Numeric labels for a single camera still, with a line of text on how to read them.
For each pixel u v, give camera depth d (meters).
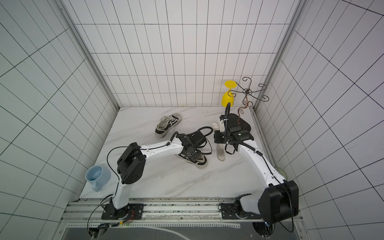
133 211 0.73
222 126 0.74
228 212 0.73
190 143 0.65
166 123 1.00
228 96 0.83
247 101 0.90
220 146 0.78
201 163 0.84
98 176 0.84
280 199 0.40
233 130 0.61
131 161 0.54
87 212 0.74
